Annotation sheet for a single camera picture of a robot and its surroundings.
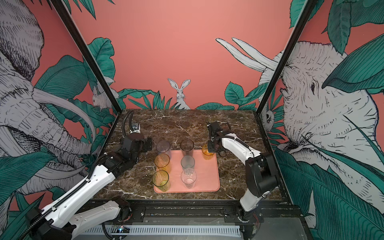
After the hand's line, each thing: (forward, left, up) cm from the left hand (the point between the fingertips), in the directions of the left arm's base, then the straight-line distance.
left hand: (139, 135), depth 75 cm
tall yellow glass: (-9, -11, -13) cm, 19 cm away
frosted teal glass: (-6, -24, -20) cm, 32 cm away
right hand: (+1, -39, -16) cm, 42 cm away
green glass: (-16, -9, -23) cm, 29 cm away
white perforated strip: (-39, -17, -24) cm, 49 cm away
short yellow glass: (-3, -37, -20) cm, 42 cm away
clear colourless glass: (-16, -25, -20) cm, 36 cm away
